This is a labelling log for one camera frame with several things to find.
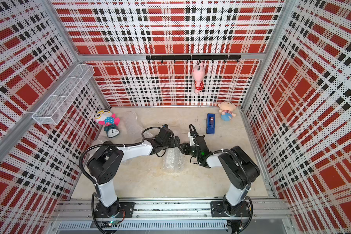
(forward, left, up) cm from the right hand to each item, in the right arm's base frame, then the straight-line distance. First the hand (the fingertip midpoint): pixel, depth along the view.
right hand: (180, 146), depth 91 cm
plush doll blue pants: (+31, -35, 0) cm, 47 cm away
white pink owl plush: (+24, +56, 0) cm, 61 cm away
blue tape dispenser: (+18, -21, -1) cm, 28 cm away
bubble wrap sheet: (+14, +34, 0) cm, 36 cm away
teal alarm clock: (+13, +48, 0) cm, 50 cm away
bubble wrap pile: (-11, +4, +1) cm, 12 cm away
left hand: (+5, +3, -1) cm, 5 cm away
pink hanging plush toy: (+36, -12, +29) cm, 48 cm away
